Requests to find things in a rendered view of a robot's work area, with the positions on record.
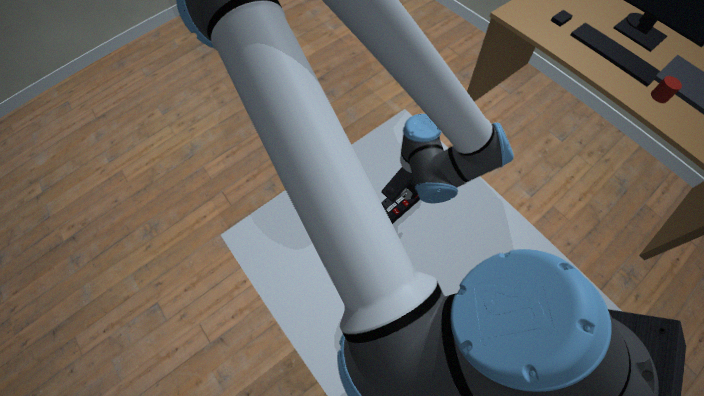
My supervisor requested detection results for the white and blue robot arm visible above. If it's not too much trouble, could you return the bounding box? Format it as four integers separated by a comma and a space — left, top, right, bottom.
176, 0, 659, 396

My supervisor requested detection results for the black power strip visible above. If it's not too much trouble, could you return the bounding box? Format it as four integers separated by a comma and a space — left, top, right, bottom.
381, 194, 420, 224

